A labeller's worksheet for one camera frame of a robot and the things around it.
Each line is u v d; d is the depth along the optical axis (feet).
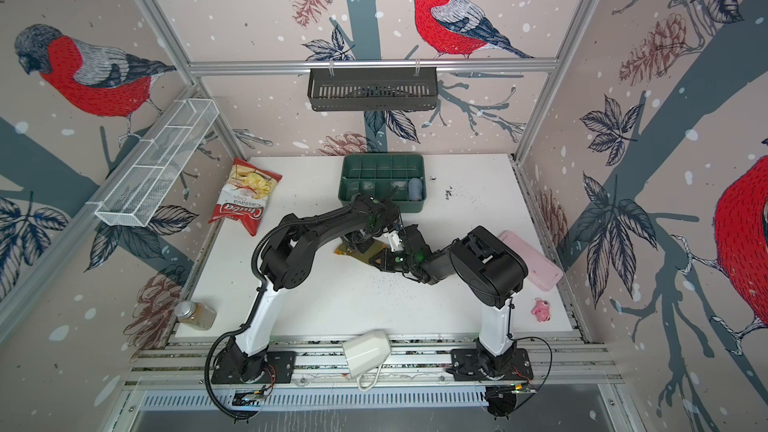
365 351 2.29
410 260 2.50
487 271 1.68
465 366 2.39
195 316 2.45
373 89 3.51
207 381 2.24
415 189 3.37
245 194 3.38
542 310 2.66
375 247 3.01
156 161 2.56
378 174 4.03
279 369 2.40
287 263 1.86
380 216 2.39
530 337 2.13
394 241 2.88
